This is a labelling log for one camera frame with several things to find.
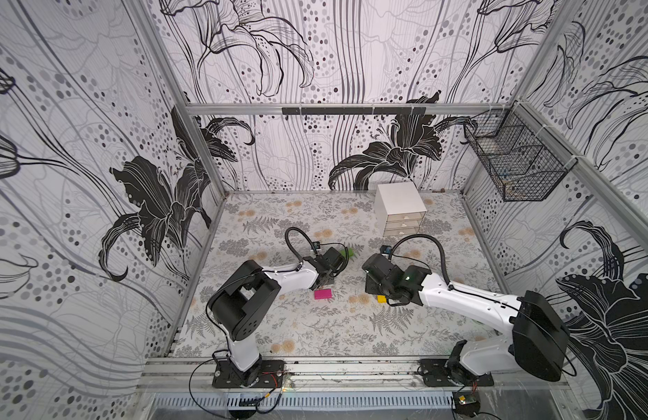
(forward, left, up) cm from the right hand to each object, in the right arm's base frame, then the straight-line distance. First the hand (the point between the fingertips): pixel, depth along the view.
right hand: (372, 280), depth 85 cm
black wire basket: (+34, -54, +21) cm, 67 cm away
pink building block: (-2, +16, -6) cm, 18 cm away
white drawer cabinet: (+26, -12, +7) cm, 29 cm away
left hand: (+4, +18, -8) cm, 20 cm away
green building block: (+14, +7, -6) cm, 17 cm away
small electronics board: (-31, -25, -9) cm, 41 cm away
